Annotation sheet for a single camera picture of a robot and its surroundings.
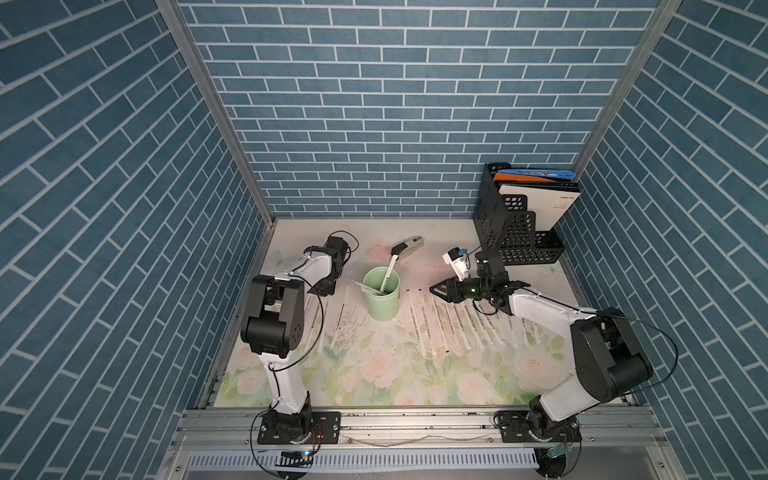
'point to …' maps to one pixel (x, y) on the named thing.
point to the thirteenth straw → (323, 323)
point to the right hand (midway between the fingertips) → (437, 289)
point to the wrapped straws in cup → (385, 281)
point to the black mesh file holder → (507, 228)
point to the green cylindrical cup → (382, 308)
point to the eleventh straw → (340, 319)
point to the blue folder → (558, 174)
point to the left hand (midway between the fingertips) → (317, 289)
